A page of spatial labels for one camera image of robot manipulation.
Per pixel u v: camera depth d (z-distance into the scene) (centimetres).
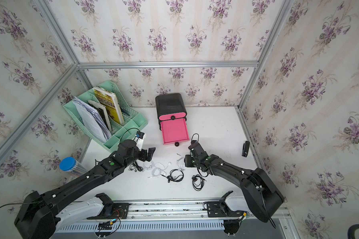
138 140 69
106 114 96
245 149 93
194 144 80
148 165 89
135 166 88
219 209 66
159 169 86
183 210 75
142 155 71
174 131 97
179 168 87
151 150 73
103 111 91
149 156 73
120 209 73
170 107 97
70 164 70
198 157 67
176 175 84
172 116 93
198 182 82
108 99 92
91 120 83
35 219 38
